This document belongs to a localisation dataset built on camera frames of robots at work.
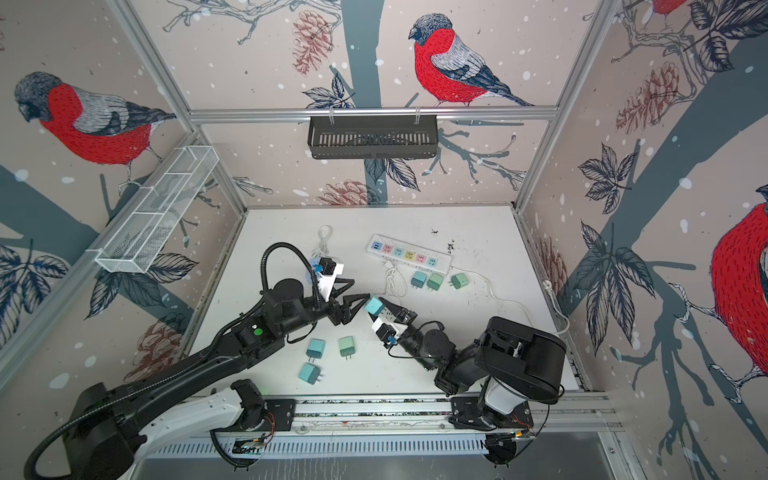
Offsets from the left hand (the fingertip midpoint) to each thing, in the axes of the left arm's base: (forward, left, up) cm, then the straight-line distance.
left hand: (360, 291), depth 70 cm
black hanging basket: (+59, -4, +6) cm, 59 cm away
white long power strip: (+26, -14, -21) cm, 37 cm away
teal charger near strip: (+17, -17, -22) cm, 33 cm away
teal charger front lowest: (-12, +15, -22) cm, 29 cm away
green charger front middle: (-5, +6, -23) cm, 24 cm away
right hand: (0, -4, -8) cm, 9 cm away
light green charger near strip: (+16, -22, -23) cm, 35 cm away
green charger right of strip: (+16, -30, -22) cm, 40 cm away
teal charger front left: (-6, +14, -22) cm, 27 cm away
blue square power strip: (0, +8, +10) cm, 13 cm away
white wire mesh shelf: (+10, +56, +6) cm, 57 cm away
